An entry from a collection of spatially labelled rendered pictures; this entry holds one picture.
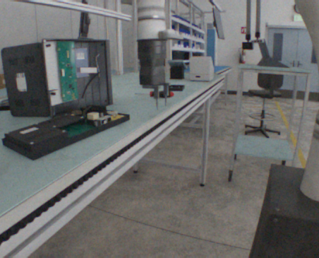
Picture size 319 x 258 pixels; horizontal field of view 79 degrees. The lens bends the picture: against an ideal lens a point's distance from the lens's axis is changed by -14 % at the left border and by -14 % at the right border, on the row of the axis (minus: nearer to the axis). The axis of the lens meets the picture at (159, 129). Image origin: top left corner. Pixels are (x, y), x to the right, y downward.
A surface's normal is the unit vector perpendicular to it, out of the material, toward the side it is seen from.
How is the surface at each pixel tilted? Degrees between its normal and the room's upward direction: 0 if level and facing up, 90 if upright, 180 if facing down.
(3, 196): 0
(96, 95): 90
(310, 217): 0
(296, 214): 0
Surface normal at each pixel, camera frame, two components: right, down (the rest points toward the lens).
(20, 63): -0.14, 0.32
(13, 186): -0.02, -0.95
